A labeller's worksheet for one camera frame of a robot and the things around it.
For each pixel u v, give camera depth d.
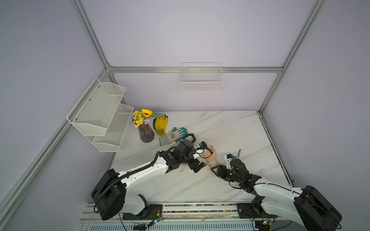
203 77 0.96
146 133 0.96
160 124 1.10
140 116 0.82
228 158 0.81
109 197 0.41
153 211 0.74
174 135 1.04
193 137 1.01
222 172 0.75
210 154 0.58
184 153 0.62
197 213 0.75
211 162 0.87
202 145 0.68
